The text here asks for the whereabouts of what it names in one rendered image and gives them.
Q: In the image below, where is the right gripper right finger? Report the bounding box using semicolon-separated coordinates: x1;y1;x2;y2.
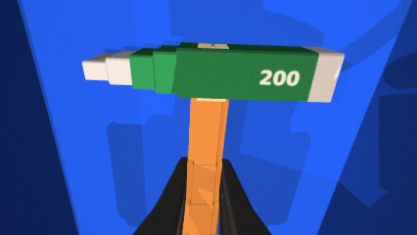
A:
219;159;272;235

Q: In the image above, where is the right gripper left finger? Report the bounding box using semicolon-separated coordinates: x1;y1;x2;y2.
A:
132;157;188;235

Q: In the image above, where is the blue bin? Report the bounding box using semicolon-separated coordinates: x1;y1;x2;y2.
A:
0;0;417;235

